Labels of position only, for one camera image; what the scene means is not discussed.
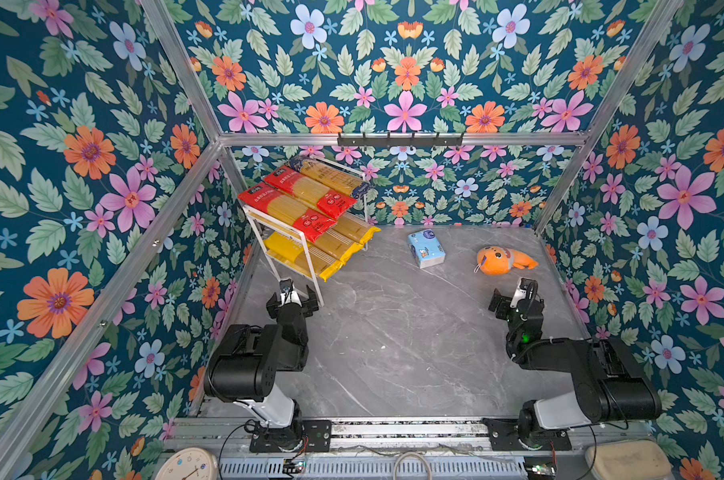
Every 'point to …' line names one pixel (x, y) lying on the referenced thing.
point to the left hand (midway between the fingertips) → (292, 282)
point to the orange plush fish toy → (496, 260)
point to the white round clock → (192, 463)
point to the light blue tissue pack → (426, 248)
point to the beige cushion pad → (629, 460)
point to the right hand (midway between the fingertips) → (513, 291)
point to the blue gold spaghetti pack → (330, 175)
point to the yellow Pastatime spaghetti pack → (286, 250)
